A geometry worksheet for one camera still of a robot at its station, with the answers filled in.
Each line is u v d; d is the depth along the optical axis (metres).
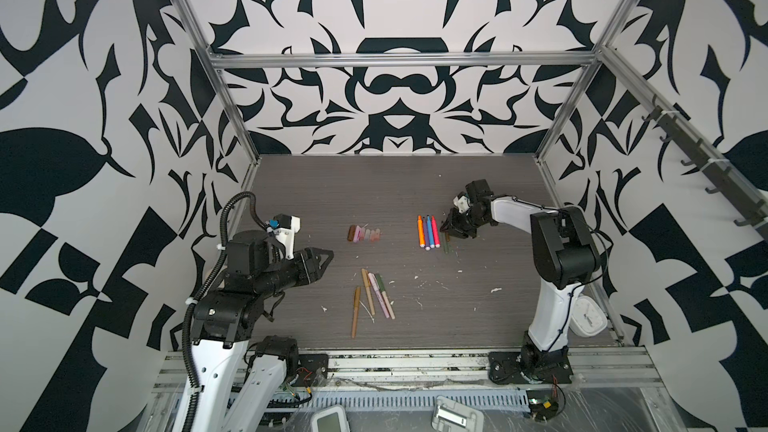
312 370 0.74
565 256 0.53
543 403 0.71
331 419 0.65
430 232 0.99
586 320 0.80
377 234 0.98
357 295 0.86
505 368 0.74
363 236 0.97
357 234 0.98
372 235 0.97
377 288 0.87
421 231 0.99
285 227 0.59
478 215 0.77
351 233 0.99
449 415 0.67
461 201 0.96
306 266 0.57
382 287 0.88
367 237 0.97
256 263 0.50
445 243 0.96
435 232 0.99
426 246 0.96
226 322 0.43
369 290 0.87
